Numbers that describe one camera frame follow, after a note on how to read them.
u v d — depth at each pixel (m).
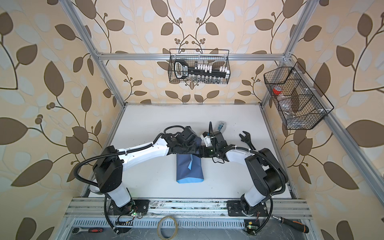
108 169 0.45
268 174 0.45
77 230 0.68
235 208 0.73
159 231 0.67
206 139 0.85
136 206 0.74
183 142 0.64
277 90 0.81
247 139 0.99
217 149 0.72
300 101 0.75
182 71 0.85
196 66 0.81
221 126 1.02
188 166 0.72
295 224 0.69
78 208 0.76
